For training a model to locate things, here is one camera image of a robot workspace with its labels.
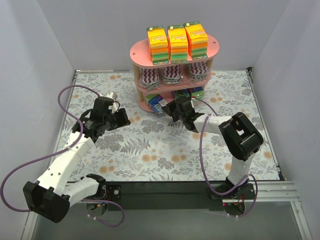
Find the blue green sponge pack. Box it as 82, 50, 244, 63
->
187, 86, 205, 100
172, 89, 190, 100
144, 94, 168, 116

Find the striped pink sponge pack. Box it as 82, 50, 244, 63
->
160, 65, 182, 85
139, 68, 161, 91
186, 61, 209, 82

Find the orange sponge pack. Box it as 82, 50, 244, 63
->
146, 26, 169, 65
167, 25, 189, 63
183, 21, 209, 59

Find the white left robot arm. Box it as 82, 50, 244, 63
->
23, 94, 130, 223

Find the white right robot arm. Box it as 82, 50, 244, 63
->
161, 96, 264, 197

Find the pink three-tier shelf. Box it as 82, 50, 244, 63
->
130, 35, 220, 112

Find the floral patterned table mat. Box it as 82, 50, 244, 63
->
68, 70, 280, 182

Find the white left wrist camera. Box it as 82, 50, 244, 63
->
105, 92, 121, 114

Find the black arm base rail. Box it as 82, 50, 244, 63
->
81, 181, 256, 214

